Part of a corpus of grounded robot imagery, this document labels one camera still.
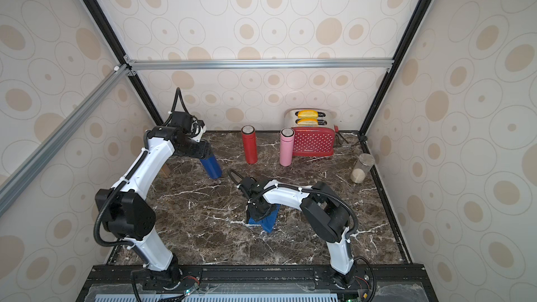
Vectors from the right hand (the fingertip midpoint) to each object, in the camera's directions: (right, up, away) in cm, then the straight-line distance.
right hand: (259, 219), depth 88 cm
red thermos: (-4, +33, +7) cm, 34 cm away
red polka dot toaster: (+25, +34, +12) cm, 44 cm away
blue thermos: (-21, +22, +3) cm, 31 cm away
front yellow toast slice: (+22, +42, +9) cm, 49 cm away
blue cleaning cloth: (+4, +1, -3) cm, 5 cm away
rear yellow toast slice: (+23, +47, +12) cm, 53 cm away
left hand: (-20, +30, -3) cm, 36 cm away
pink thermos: (+12, +31, +5) cm, 34 cm away
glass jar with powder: (+45, +22, +3) cm, 51 cm away
